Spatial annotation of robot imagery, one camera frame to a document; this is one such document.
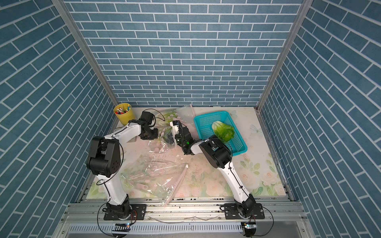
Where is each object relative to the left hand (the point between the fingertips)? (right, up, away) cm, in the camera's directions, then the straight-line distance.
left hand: (158, 136), depth 98 cm
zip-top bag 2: (+2, -6, -5) cm, 8 cm away
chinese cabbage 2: (+7, +4, -5) cm, 10 cm away
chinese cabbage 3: (+8, +14, +7) cm, 17 cm away
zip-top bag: (+5, -23, -14) cm, 27 cm away
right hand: (+4, +1, -2) cm, 4 cm away
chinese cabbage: (+44, +3, -4) cm, 44 cm away
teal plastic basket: (+31, +8, +10) cm, 33 cm away
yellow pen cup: (-24, +16, +1) cm, 28 cm away
